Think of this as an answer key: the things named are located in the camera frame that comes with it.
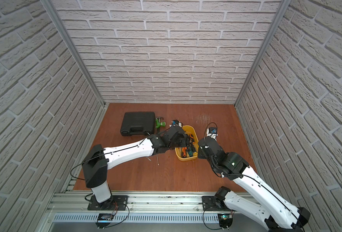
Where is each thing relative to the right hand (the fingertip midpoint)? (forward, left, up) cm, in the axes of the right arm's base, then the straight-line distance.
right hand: (205, 145), depth 72 cm
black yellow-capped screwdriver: (+3, +27, -22) cm, 34 cm away
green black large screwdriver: (+6, +5, -19) cm, 20 cm away
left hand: (+7, +6, -5) cm, 11 cm away
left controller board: (-27, +53, -22) cm, 63 cm away
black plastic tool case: (+30, +41, -18) cm, 54 cm away
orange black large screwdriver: (+5, +10, -19) cm, 22 cm away
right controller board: (-30, -8, -23) cm, 39 cm away
